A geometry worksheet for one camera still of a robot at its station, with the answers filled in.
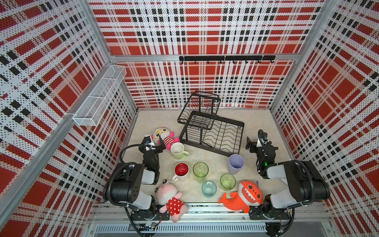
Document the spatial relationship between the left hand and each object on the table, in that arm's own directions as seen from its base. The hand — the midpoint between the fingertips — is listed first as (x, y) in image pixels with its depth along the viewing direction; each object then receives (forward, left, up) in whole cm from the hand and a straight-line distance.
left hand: (155, 136), depth 88 cm
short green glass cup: (-23, -43, -13) cm, 50 cm away
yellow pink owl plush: (+4, -6, -6) cm, 10 cm away
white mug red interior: (-16, -16, -10) cm, 25 cm away
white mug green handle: (-5, -13, -9) cm, 16 cm away
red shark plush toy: (-31, -51, -5) cm, 60 cm away
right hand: (+2, -64, -3) cm, 64 cm away
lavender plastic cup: (-13, -49, -8) cm, 51 cm away
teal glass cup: (-27, -32, -12) cm, 44 cm away
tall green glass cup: (-19, -28, -4) cm, 34 cm away
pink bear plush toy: (-34, -12, -6) cm, 37 cm away
